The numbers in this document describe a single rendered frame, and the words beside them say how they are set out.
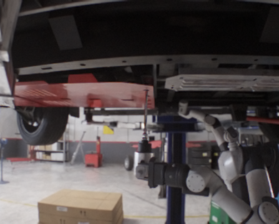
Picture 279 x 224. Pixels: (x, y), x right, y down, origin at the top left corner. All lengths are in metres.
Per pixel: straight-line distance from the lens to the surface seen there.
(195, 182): 0.67
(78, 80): 0.91
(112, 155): 10.44
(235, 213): 0.72
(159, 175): 0.75
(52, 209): 2.92
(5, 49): 0.23
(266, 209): 0.74
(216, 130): 1.38
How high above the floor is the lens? 1.37
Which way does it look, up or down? 8 degrees up
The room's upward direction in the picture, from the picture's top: straight up
